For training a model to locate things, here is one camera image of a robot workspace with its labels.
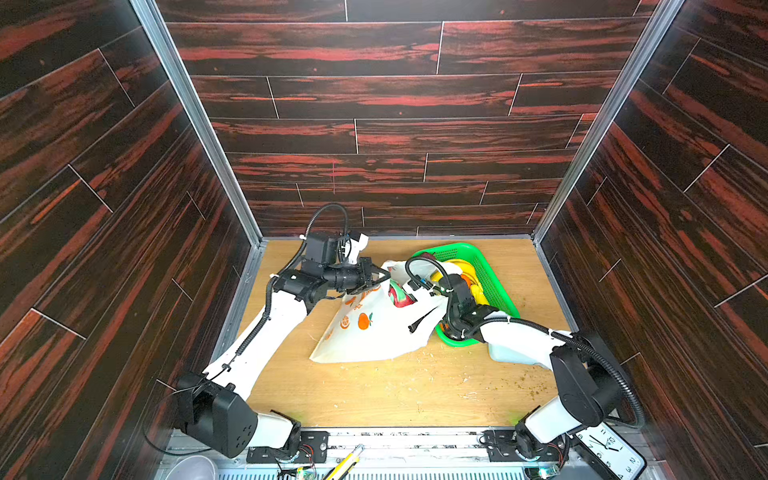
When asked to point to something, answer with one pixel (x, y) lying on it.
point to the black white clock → (622, 460)
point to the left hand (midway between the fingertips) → (392, 276)
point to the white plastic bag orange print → (367, 326)
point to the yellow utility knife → (346, 464)
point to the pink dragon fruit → (399, 296)
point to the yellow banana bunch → (476, 287)
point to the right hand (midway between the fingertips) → (407, 306)
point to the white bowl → (193, 467)
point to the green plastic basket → (492, 288)
